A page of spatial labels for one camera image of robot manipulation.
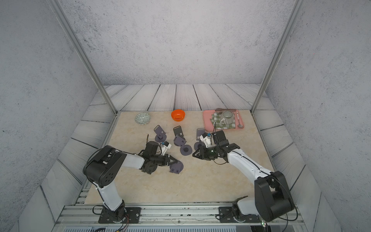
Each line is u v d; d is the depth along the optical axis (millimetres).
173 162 904
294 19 727
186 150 986
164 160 838
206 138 790
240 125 1111
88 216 754
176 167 890
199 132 967
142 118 1147
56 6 699
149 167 764
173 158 904
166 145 889
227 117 1084
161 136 995
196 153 808
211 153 717
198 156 776
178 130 966
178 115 1149
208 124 1136
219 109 1216
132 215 728
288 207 421
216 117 1152
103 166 498
